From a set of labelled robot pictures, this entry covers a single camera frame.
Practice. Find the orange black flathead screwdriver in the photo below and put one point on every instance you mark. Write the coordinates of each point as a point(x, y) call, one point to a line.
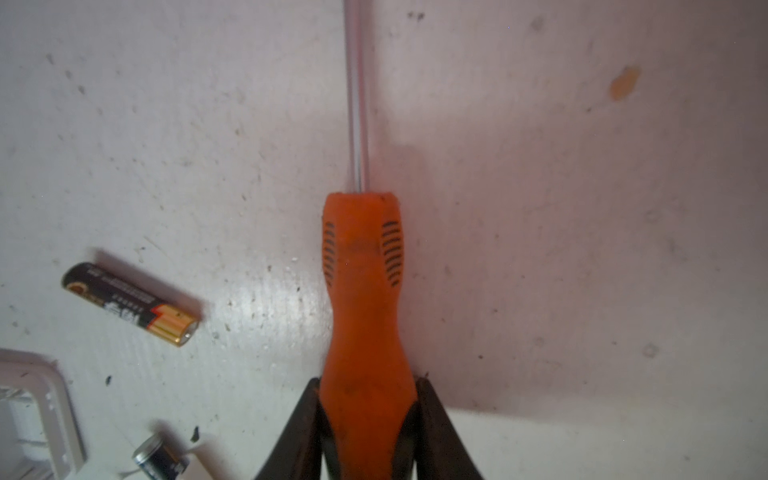
point(367, 391)

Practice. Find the white battery cover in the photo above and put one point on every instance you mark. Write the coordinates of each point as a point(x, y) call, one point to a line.
point(198, 471)

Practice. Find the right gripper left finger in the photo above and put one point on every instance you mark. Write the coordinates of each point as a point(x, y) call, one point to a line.
point(297, 454)

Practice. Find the white air conditioner remote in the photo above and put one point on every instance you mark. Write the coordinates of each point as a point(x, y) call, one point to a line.
point(39, 434)

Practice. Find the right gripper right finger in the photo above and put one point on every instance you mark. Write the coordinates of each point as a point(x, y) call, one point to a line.
point(440, 452)

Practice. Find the black gold AAA battery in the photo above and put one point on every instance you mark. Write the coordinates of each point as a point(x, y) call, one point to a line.
point(130, 303)

